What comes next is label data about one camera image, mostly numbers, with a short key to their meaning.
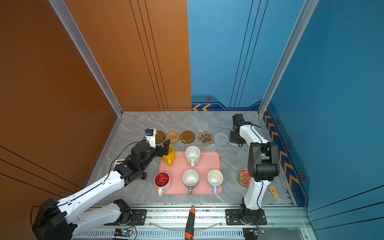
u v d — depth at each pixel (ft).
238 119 2.56
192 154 3.09
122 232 2.33
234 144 3.28
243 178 2.71
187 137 3.45
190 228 2.33
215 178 2.78
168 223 2.38
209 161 3.03
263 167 1.66
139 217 2.43
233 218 2.38
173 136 3.45
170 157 2.83
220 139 3.37
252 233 2.29
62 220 1.28
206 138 3.38
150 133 2.15
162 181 2.71
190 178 2.79
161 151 2.29
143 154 1.90
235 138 2.82
